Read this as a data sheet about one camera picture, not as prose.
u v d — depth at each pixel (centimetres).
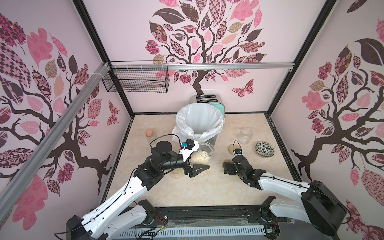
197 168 58
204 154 56
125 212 56
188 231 70
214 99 106
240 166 67
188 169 55
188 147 53
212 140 100
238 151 79
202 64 94
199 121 93
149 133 95
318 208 42
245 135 98
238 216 74
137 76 95
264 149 98
